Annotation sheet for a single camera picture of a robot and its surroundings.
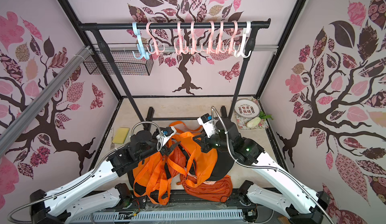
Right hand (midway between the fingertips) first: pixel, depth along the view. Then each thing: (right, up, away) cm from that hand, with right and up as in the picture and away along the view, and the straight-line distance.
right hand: (193, 137), depth 65 cm
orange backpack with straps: (-21, -22, +10) cm, 33 cm away
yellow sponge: (-50, -5, +34) cm, 60 cm away
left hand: (-10, -1, +7) cm, 12 cm away
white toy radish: (+40, +4, +35) cm, 53 cm away
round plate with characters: (+41, +14, +49) cm, 65 cm away
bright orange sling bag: (+4, -18, +14) cm, 23 cm away
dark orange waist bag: (+12, -28, +8) cm, 32 cm away
